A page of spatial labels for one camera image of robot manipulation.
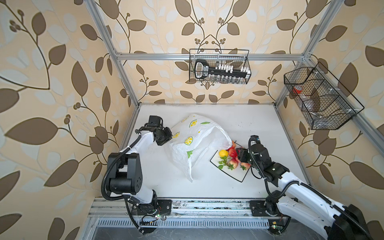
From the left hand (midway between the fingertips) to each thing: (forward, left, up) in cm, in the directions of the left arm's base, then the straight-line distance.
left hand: (173, 134), depth 90 cm
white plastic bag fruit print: (-6, -13, +7) cm, 16 cm away
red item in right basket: (+22, -73, +20) cm, 79 cm away
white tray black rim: (-1, -40, -8) cm, 41 cm away
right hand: (-10, -39, +1) cm, 41 cm away
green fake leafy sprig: (-13, -32, -9) cm, 36 cm away
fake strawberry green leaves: (-16, -42, -7) cm, 46 cm away
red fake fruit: (-8, -36, -5) cm, 38 cm away
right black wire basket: (+4, -78, +25) cm, 82 cm away
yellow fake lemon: (-8, -31, -6) cm, 32 cm away
